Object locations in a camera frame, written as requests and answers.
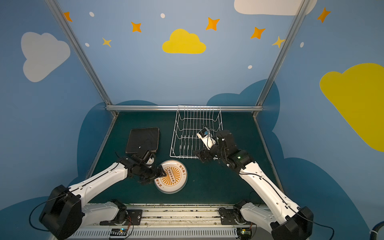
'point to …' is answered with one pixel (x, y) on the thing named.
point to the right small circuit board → (244, 233)
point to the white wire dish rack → (190, 119)
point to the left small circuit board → (118, 232)
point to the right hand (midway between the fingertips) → (202, 144)
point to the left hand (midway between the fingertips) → (160, 176)
